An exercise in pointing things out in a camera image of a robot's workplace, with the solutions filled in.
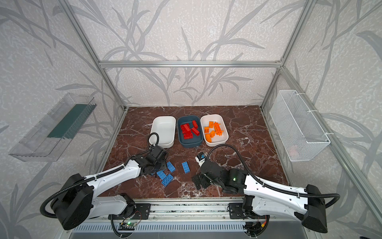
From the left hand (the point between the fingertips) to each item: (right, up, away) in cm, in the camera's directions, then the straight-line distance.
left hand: (166, 160), depth 87 cm
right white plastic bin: (+32, +10, +12) cm, 35 cm away
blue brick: (+2, -4, 0) cm, 5 cm away
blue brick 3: (-2, -7, -3) cm, 8 cm away
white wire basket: (+63, +20, -25) cm, 70 cm away
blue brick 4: (+2, -10, -5) cm, 11 cm away
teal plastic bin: (+17, +10, +10) cm, 22 cm away
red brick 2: (+10, +18, +14) cm, 25 cm away
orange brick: (+28, +21, +20) cm, 40 cm away
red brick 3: (+11, +14, +14) cm, 23 cm away
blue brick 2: (+12, -4, 0) cm, 12 cm away
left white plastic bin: (-5, +19, +21) cm, 28 cm away
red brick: (+16, +21, +19) cm, 32 cm away
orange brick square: (+25, +17, +15) cm, 33 cm away
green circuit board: (-14, -26, -17) cm, 34 cm away
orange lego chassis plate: (+32, +18, +14) cm, 40 cm away
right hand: (+19, -1, -13) cm, 23 cm away
